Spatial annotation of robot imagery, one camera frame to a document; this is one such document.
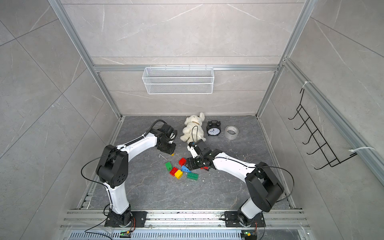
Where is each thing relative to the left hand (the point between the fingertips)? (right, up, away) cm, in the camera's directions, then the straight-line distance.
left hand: (173, 148), depth 94 cm
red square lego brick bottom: (+1, -13, -5) cm, 14 cm away
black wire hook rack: (+69, +16, -20) cm, 74 cm away
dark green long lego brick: (+13, -16, -6) cm, 21 cm away
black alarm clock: (+27, +13, +8) cm, 31 cm away
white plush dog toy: (+13, +11, +5) cm, 17 cm away
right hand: (+11, -8, -8) cm, 16 cm away
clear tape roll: (+41, +10, +16) cm, 45 cm away
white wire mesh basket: (+3, +46, +7) cm, 46 cm away
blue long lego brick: (+7, -11, -6) cm, 15 cm away
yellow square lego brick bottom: (+4, -14, -7) cm, 17 cm away
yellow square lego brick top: (0, -3, -3) cm, 5 cm away
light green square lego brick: (-2, -11, -3) cm, 11 cm away
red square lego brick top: (+6, -8, -1) cm, 10 cm away
